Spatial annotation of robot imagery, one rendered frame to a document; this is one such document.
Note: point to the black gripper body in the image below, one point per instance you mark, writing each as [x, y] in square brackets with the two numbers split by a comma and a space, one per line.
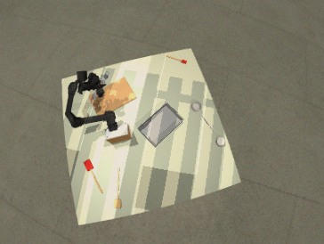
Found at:
[100, 92]

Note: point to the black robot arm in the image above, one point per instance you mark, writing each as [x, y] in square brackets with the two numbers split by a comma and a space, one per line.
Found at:
[76, 122]

